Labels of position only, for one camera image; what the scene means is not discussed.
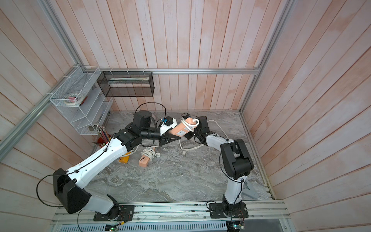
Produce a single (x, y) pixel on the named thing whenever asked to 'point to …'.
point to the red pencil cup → (102, 141)
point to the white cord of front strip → (149, 152)
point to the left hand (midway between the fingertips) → (178, 136)
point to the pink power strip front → (144, 161)
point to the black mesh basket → (127, 83)
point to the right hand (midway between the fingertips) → (181, 128)
